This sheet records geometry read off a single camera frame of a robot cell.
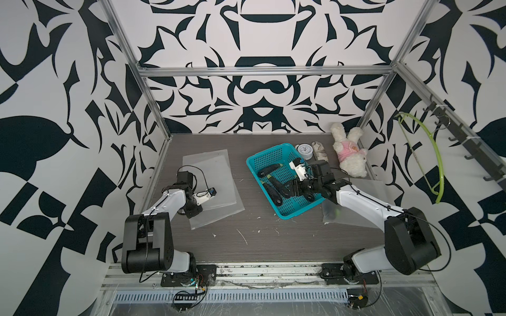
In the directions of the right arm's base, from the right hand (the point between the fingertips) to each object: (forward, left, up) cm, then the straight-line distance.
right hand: (285, 182), depth 86 cm
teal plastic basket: (+18, +2, -10) cm, 21 cm away
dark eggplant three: (+6, -1, -15) cm, 16 cm away
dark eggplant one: (+13, +6, -9) cm, 17 cm away
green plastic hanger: (-10, -49, +12) cm, 52 cm away
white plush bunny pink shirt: (+16, -35, -4) cm, 39 cm away
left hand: (-4, +43, -9) cm, 44 cm away
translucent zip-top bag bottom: (-4, +28, -12) cm, 30 cm away
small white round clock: (+25, -15, -8) cm, 30 cm away
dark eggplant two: (0, +5, -9) cm, 10 cm away
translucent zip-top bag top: (-10, -22, -10) cm, 26 cm away
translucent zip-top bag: (+17, +35, -14) cm, 41 cm away
